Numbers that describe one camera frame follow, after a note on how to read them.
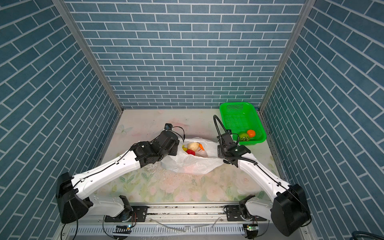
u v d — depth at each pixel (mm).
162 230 770
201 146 893
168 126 666
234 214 734
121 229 722
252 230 735
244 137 964
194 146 934
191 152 930
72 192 396
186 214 753
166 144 564
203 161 805
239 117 1155
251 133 1019
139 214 740
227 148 630
